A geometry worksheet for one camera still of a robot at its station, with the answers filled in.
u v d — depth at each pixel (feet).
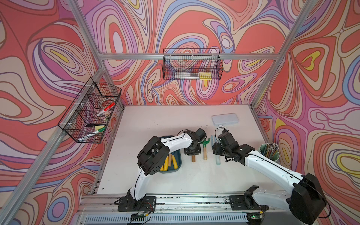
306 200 1.33
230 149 2.05
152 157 1.69
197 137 2.46
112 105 2.48
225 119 3.62
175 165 2.80
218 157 2.92
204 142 3.17
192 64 3.16
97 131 2.31
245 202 2.22
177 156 2.88
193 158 2.90
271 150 2.48
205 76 2.98
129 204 2.07
